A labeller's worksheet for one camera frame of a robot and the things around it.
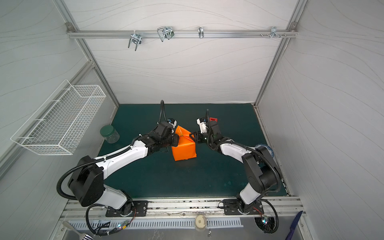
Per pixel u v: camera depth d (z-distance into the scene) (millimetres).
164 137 655
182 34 780
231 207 735
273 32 764
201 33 781
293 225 699
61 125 689
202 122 805
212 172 938
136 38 789
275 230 683
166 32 765
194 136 861
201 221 614
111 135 929
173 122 773
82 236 663
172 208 750
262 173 455
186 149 842
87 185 421
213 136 706
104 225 716
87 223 675
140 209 735
